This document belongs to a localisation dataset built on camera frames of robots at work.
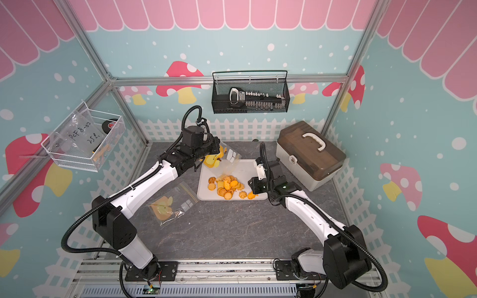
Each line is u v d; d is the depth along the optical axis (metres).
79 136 0.68
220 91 0.94
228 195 0.95
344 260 0.41
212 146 0.71
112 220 0.43
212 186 0.99
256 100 0.88
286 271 0.74
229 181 0.97
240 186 0.97
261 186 0.71
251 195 0.95
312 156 0.97
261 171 0.75
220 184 0.97
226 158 0.90
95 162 0.64
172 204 0.94
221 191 0.96
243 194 0.96
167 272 0.75
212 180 1.02
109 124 0.81
